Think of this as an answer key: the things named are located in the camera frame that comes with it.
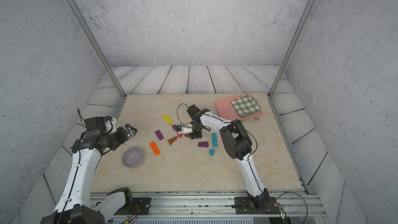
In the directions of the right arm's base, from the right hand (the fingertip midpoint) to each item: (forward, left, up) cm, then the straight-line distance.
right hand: (193, 133), depth 98 cm
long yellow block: (+12, +19, -1) cm, 22 cm away
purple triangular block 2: (-7, -6, -1) cm, 9 cm away
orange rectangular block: (-10, +22, -2) cm, 25 cm away
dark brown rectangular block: (-5, +3, +5) cm, 8 cm away
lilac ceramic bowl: (-16, +33, +1) cm, 37 cm away
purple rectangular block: (-1, +21, -1) cm, 21 cm away
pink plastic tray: (+20, -21, -1) cm, 29 cm away
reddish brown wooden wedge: (-5, +13, 0) cm, 14 cm away
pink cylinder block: (-1, +8, -1) cm, 8 cm away
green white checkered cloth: (+23, -36, 0) cm, 43 cm away
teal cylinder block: (-12, -11, -1) cm, 17 cm away
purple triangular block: (+4, +12, 0) cm, 13 cm away
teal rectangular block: (-3, -13, -2) cm, 14 cm away
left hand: (-11, +28, +18) cm, 35 cm away
